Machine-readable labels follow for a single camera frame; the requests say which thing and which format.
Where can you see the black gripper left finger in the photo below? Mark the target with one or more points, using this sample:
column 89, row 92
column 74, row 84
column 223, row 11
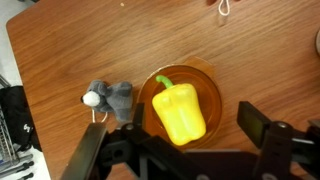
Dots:
column 139, row 116

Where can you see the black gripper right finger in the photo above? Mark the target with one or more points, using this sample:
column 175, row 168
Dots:
column 255, row 123

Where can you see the yellow toy bell pepper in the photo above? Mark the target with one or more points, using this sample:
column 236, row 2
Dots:
column 180, row 113

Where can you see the gray plush mouse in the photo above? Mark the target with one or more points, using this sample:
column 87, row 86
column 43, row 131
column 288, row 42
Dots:
column 111, row 98

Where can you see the orange plate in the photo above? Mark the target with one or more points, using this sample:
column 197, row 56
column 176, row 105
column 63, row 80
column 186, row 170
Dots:
column 210, row 100

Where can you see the black bag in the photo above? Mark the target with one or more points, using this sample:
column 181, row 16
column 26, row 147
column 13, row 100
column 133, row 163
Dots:
column 16, row 116

